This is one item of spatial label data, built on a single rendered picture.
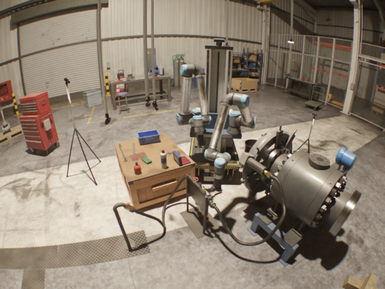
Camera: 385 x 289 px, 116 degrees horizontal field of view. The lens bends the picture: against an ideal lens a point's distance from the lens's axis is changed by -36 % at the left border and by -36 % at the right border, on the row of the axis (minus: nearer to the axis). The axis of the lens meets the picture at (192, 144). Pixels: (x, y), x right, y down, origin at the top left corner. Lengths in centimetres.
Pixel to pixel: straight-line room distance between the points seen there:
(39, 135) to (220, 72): 348
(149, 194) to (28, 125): 303
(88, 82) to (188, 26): 566
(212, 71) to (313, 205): 185
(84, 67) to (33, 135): 585
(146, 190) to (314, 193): 169
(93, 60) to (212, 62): 763
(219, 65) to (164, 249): 215
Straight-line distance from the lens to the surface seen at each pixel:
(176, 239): 204
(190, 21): 1036
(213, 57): 242
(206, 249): 197
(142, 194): 220
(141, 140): 266
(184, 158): 230
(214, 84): 245
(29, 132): 442
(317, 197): 164
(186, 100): 216
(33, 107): 421
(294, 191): 171
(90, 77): 957
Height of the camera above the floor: 168
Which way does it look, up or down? 27 degrees down
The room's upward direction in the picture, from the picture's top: 1 degrees clockwise
